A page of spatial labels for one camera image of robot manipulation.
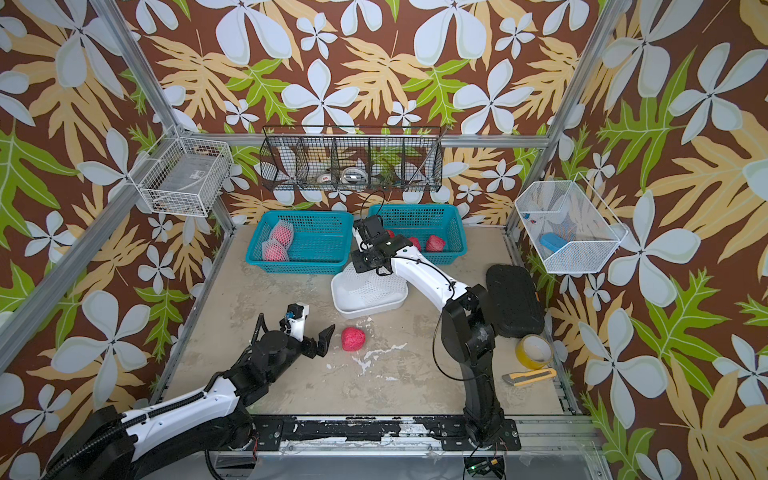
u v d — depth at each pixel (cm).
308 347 72
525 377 83
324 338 73
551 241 79
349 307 95
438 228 119
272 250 102
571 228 84
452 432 75
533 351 88
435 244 106
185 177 86
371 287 96
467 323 51
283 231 108
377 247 67
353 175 97
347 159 98
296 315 69
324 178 96
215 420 56
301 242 115
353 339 84
